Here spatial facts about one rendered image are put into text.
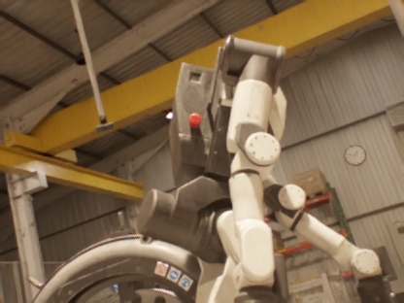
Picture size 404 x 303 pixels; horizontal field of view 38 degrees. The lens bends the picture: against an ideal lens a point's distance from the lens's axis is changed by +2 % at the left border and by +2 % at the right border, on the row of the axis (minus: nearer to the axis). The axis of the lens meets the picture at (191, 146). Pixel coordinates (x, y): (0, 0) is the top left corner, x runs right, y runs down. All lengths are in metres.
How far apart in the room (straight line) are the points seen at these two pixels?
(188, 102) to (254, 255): 0.51
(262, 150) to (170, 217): 0.28
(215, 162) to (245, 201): 0.23
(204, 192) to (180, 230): 0.11
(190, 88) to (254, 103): 0.25
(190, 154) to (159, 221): 0.20
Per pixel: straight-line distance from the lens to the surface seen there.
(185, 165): 1.47
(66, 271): 1.82
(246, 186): 1.26
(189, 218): 1.39
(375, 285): 1.70
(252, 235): 1.19
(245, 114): 1.33
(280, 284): 1.22
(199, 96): 1.53
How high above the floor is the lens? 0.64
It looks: 17 degrees up
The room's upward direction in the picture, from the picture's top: 16 degrees counter-clockwise
